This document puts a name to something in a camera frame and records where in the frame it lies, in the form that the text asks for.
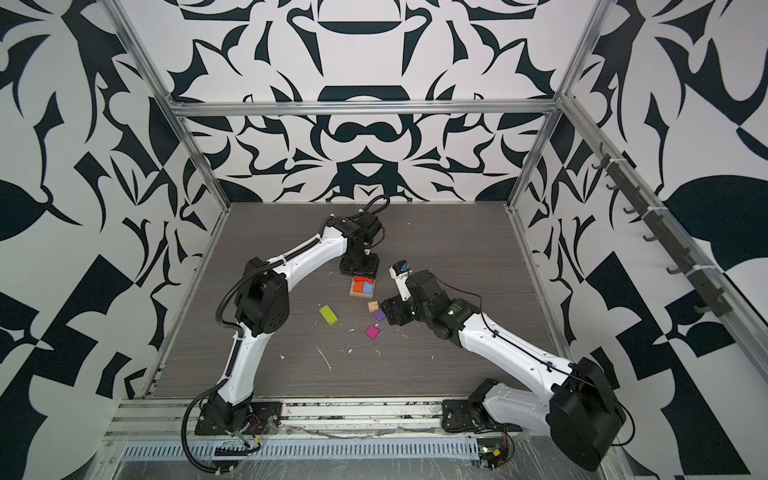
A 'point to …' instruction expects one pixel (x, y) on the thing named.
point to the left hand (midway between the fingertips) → (370, 269)
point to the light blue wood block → (368, 288)
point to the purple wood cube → (380, 315)
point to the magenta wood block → (372, 332)
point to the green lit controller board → (492, 454)
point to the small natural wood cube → (373, 306)
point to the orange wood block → (358, 286)
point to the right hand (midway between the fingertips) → (392, 299)
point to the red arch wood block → (363, 279)
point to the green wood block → (329, 316)
